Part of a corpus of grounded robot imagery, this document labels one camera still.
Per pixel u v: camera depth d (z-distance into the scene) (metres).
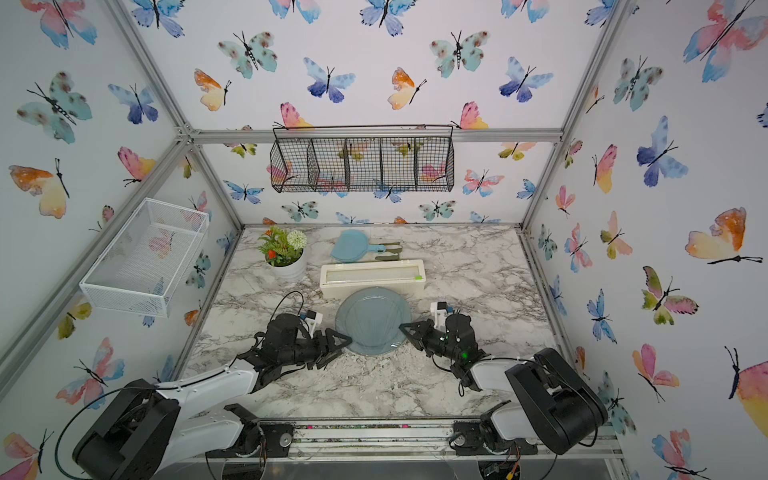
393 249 1.13
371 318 0.85
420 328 0.80
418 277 0.96
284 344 0.68
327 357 0.77
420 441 0.75
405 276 0.96
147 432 0.42
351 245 1.15
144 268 0.83
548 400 0.43
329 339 0.76
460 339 0.66
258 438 0.72
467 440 0.73
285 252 0.91
